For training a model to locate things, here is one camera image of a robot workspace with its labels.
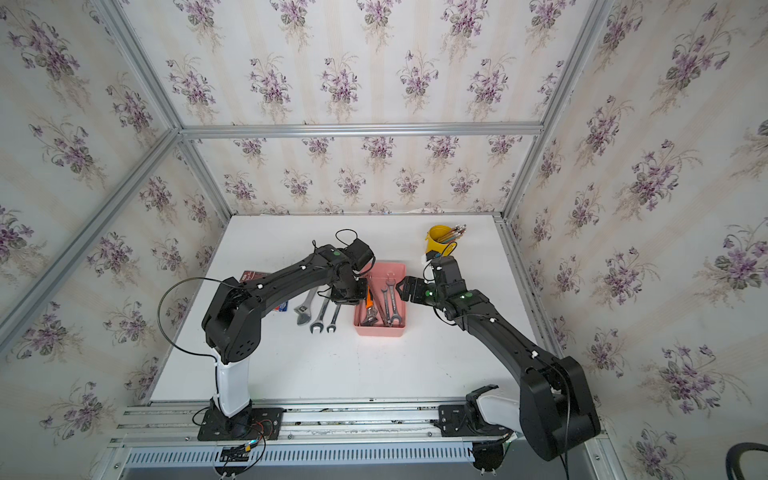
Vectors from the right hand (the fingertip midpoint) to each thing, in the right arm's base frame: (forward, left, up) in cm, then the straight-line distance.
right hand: (411, 288), depth 85 cm
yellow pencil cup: (+20, -8, -4) cm, 22 cm away
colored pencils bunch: (+18, -14, +3) cm, 23 cm away
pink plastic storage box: (-3, +8, -10) cm, 14 cm away
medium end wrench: (+9, +6, -12) cm, 16 cm away
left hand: (-2, +13, -6) cm, 15 cm away
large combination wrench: (-6, +28, -12) cm, 31 cm away
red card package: (+10, +55, -11) cm, 57 cm away
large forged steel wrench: (-2, +33, -12) cm, 35 cm away
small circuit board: (-39, +43, -14) cm, 60 cm away
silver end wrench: (0, +7, -12) cm, 14 cm away
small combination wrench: (-3, +23, -12) cm, 27 cm away
